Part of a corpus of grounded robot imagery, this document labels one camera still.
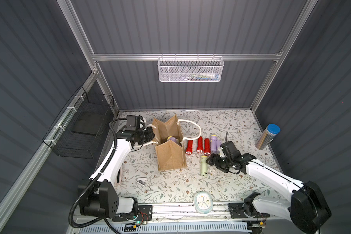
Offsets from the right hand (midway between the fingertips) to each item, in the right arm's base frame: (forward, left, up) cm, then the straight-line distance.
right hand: (211, 163), depth 84 cm
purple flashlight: (+16, +25, +2) cm, 30 cm away
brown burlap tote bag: (+5, +24, +15) cm, 29 cm away
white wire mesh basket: (+79, +10, +14) cm, 81 cm away
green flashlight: (+1, +4, -4) cm, 6 cm away
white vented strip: (-30, -1, -7) cm, 31 cm away
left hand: (+11, +32, +13) cm, 36 cm away
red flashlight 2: (+14, +5, -5) cm, 16 cm away
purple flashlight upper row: (+20, -5, -4) cm, 21 cm away
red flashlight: (+14, +12, -5) cm, 19 cm away
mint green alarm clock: (-20, +6, -4) cm, 21 cm away
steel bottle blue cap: (+14, -34, +9) cm, 38 cm away
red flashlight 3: (+11, +1, -4) cm, 12 cm away
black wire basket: (+6, +70, +22) cm, 74 cm away
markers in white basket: (+47, +3, +28) cm, 54 cm away
